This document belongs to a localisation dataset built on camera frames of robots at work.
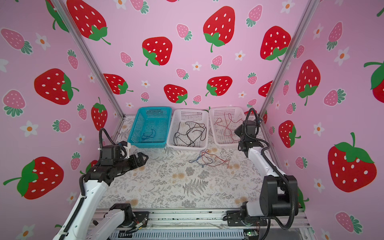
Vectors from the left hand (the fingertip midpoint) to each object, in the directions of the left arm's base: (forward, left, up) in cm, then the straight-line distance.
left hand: (141, 158), depth 78 cm
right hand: (+20, -56, +4) cm, 60 cm away
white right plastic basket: (+43, -51, -16) cm, 69 cm away
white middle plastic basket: (+33, -23, -15) cm, 42 cm away
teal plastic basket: (+35, +7, -17) cm, 40 cm away
